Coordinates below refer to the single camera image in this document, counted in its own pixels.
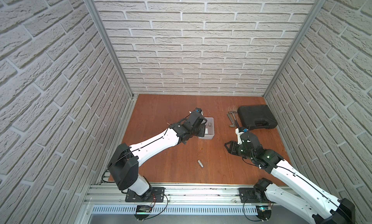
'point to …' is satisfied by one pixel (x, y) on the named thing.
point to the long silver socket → (200, 164)
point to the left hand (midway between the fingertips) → (205, 126)
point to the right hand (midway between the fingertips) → (228, 145)
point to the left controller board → (143, 212)
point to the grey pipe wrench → (231, 118)
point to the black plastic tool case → (256, 117)
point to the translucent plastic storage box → (209, 129)
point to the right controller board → (264, 212)
